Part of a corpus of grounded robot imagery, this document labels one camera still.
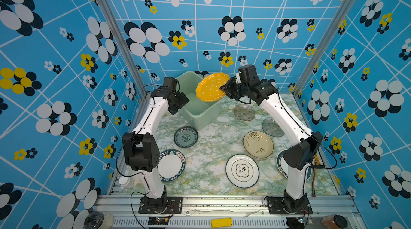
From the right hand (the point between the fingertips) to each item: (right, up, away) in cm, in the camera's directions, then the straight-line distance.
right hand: (221, 86), depth 78 cm
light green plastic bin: (-12, -13, +7) cm, 19 cm away
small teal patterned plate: (-21, -29, +19) cm, 40 cm away
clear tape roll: (-50, -54, -16) cm, 76 cm away
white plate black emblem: (+12, -44, +6) cm, 46 cm away
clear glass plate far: (+18, -14, +31) cm, 38 cm away
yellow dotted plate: (-6, -1, +4) cm, 8 cm away
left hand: (-19, -7, +12) cm, 24 cm away
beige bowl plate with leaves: (+23, -32, +16) cm, 43 cm away
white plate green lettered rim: (-27, -42, +9) cm, 50 cm away
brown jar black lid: (+44, -56, -15) cm, 72 cm away
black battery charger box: (+51, -40, +6) cm, 65 cm away
